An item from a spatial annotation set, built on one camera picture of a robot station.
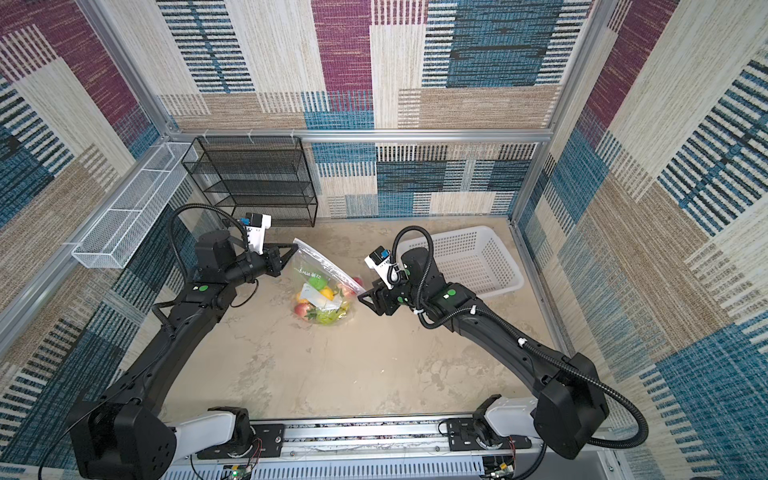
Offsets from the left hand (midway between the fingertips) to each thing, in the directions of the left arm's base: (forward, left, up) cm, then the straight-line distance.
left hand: (296, 242), depth 75 cm
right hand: (-10, -18, -9) cm, 23 cm away
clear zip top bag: (-4, -5, -17) cm, 18 cm away
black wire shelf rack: (+40, +21, -10) cm, 46 cm away
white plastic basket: (+17, -53, -28) cm, 63 cm away
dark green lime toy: (0, -2, -19) cm, 19 cm away
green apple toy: (-8, -5, -24) cm, 26 cm away
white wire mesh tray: (-3, +42, +4) cm, 42 cm away
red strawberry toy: (-7, -16, -8) cm, 19 cm away
